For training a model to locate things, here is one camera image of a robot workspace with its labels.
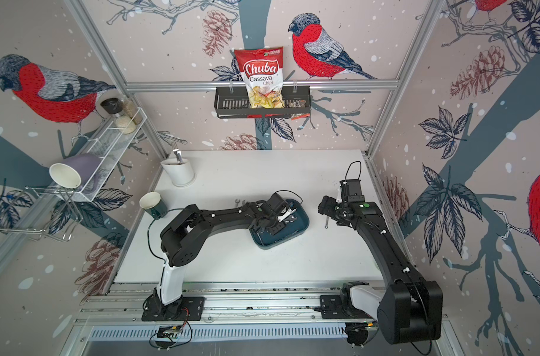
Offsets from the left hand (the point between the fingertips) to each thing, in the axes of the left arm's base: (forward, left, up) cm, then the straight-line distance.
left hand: (283, 217), depth 94 cm
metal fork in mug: (+30, +52, +8) cm, 60 cm away
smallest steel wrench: (+10, +21, -3) cm, 24 cm away
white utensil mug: (+19, +48, +7) cm, 52 cm away
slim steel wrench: (-2, -19, -3) cm, 19 cm away
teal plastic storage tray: (-4, -5, -2) cm, 7 cm away
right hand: (-1, -17, +11) cm, 20 cm away
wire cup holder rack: (-15, +67, +32) cm, 76 cm away
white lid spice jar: (+23, +62, +33) cm, 74 cm away
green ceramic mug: (+6, +59, +2) cm, 59 cm away
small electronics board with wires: (-41, +37, -5) cm, 55 cm away
